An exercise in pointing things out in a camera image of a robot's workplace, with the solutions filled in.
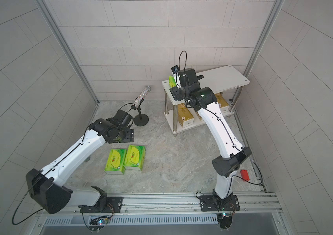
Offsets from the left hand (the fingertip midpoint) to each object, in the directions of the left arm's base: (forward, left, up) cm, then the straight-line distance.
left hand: (130, 136), depth 79 cm
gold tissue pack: (+15, -31, -2) cm, 35 cm away
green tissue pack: (-12, +8, -10) cm, 18 cm away
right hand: (+16, -27, +23) cm, 39 cm away
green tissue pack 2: (-8, -3, -9) cm, 12 cm away
